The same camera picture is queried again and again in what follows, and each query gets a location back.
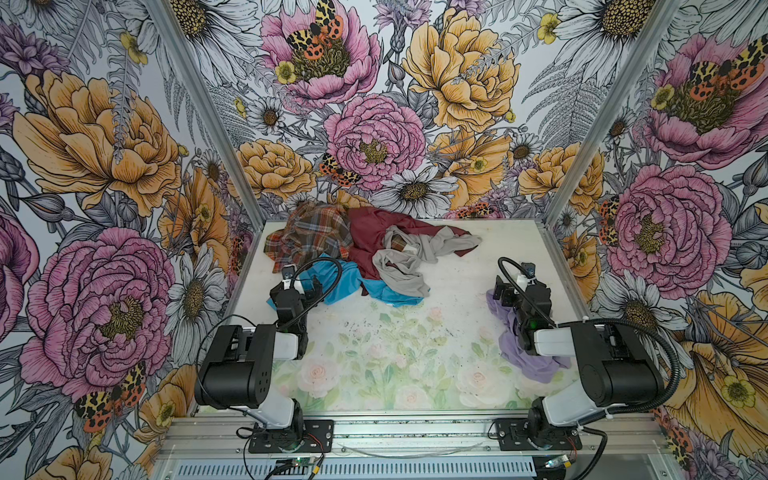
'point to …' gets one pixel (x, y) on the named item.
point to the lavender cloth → (516, 354)
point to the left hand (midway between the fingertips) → (301, 285)
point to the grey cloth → (401, 268)
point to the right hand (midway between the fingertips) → (513, 284)
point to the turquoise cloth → (326, 273)
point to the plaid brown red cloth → (311, 229)
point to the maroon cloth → (368, 225)
